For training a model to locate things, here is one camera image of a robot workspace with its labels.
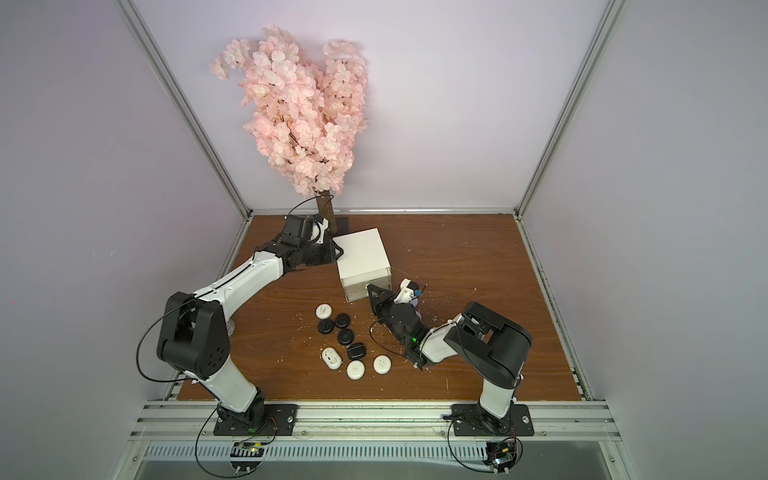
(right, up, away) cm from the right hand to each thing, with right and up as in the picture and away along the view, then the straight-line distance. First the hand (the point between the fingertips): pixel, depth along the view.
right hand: (363, 285), depth 82 cm
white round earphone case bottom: (-2, -23, -3) cm, 23 cm away
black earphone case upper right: (-7, -12, +7) cm, 16 cm away
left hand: (-7, +10, +8) cm, 14 cm away
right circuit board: (+35, -39, -12) cm, 53 cm away
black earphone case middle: (-6, -16, +5) cm, 18 cm away
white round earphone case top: (-14, -10, +9) cm, 19 cm away
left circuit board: (-28, -41, -10) cm, 51 cm away
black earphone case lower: (-2, -19, +1) cm, 19 cm away
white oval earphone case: (-9, -20, -1) cm, 22 cm away
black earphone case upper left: (-12, -13, +6) cm, 19 cm away
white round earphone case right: (+5, -22, -1) cm, 23 cm away
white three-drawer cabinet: (-1, +6, +8) cm, 10 cm away
